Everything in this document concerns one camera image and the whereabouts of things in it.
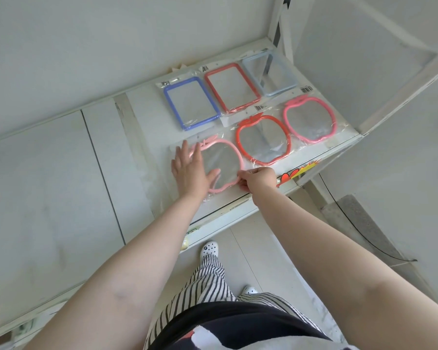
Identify person's right forearm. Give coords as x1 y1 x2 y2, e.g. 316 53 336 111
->
254 185 438 350

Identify black printed shirt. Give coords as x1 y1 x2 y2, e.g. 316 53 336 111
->
149 301 358 350

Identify clear tape strip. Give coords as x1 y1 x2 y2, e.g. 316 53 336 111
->
113 92 168 215

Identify red yellow sticker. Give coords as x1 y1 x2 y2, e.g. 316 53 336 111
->
275 160 320 189

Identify black white striped trousers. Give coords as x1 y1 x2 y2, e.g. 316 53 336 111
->
144 255 326 350

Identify red rectangular mirror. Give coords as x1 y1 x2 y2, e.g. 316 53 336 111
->
201 61 263 115

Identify person's left hand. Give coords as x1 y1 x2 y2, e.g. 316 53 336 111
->
170 139 221 201

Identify black cable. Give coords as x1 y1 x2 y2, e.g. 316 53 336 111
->
319 175 419 263

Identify person's left forearm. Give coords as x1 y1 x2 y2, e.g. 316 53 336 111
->
23 192 201 350

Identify person's right hand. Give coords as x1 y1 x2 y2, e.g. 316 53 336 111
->
237 166 278 199

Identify light blue rectangular mirror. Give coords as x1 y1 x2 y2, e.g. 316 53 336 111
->
240 49 300 98

